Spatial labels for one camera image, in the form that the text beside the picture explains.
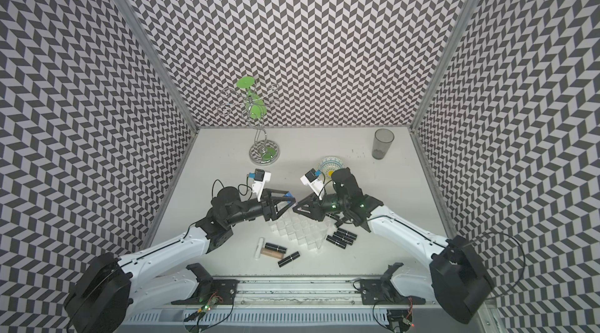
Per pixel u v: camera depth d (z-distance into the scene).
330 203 0.66
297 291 0.75
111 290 0.40
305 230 0.83
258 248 0.80
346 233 0.84
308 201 0.68
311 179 0.67
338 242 0.83
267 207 0.65
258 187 0.67
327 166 1.02
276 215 0.65
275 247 0.81
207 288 0.66
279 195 0.75
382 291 0.65
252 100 0.86
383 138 0.97
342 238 0.83
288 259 0.79
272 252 0.80
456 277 0.40
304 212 0.73
